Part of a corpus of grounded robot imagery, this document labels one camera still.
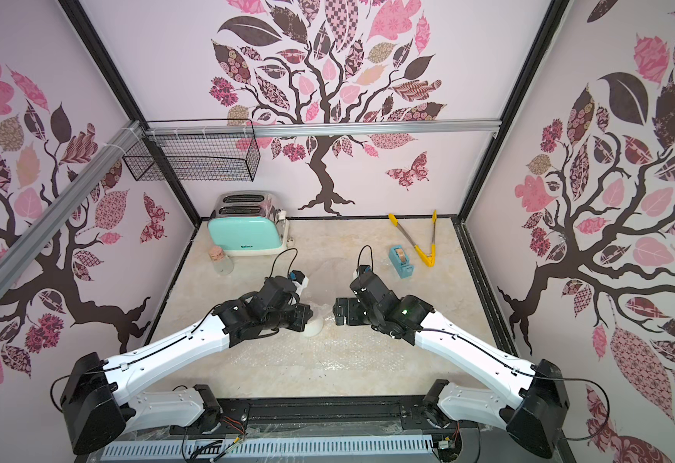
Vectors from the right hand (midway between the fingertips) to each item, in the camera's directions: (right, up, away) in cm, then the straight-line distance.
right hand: (345, 306), depth 76 cm
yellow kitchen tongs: (+31, +11, +28) cm, 44 cm away
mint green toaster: (-34, +24, +22) cm, 47 cm away
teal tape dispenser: (+20, +10, +25) cm, 34 cm away
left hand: (-10, -4, +2) cm, 11 cm away
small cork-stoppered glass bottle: (-44, +10, +25) cm, 52 cm away
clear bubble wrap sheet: (0, -18, +8) cm, 20 cm away
